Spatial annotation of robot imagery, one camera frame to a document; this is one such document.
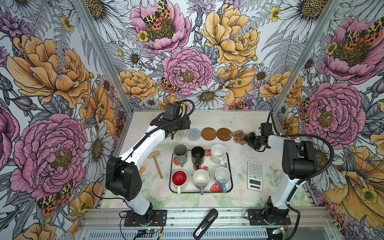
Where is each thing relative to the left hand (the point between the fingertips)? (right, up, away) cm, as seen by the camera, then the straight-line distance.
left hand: (185, 126), depth 86 cm
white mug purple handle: (+9, -29, +2) cm, 31 cm away
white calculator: (+40, -28, +2) cm, 49 cm away
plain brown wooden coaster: (+15, -5, +23) cm, 28 cm away
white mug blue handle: (+21, -27, -1) cm, 34 cm away
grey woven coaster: (+4, -6, +23) cm, 24 cm away
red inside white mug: (-3, -29, 0) cm, 29 cm away
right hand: (+39, -11, +15) cm, 43 cm away
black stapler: (+11, -44, -17) cm, 48 cm away
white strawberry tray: (+15, -28, +3) cm, 32 cm away
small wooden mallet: (-21, -18, +10) cm, 29 cm away
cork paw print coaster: (+35, -8, +20) cm, 41 cm away
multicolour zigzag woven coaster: (-5, -6, +20) cm, 22 cm away
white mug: (+20, -16, +9) cm, 27 cm away
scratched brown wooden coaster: (+26, -6, +22) cm, 35 cm away
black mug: (+7, -18, +8) cm, 21 cm away
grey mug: (-3, -16, +7) cm, 18 cm away
